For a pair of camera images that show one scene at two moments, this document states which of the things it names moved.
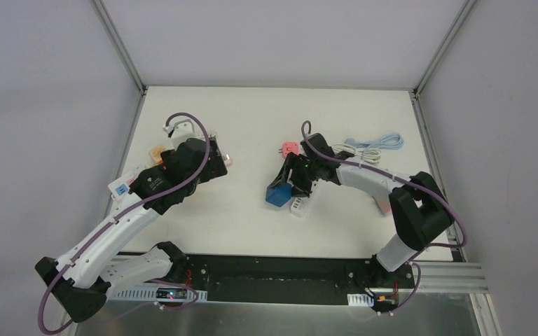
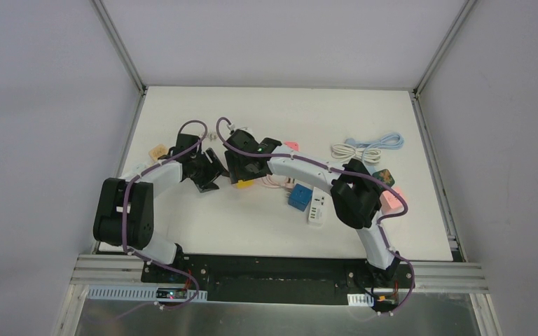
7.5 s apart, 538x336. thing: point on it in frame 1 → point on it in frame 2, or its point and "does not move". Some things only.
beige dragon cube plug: x=155 y=154 does not move
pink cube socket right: x=385 y=206 does not move
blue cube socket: x=279 y=194 → x=300 y=197
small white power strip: x=299 y=205 → x=319 y=201
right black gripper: x=298 y=169 → x=242 y=168
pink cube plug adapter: x=288 y=147 does not move
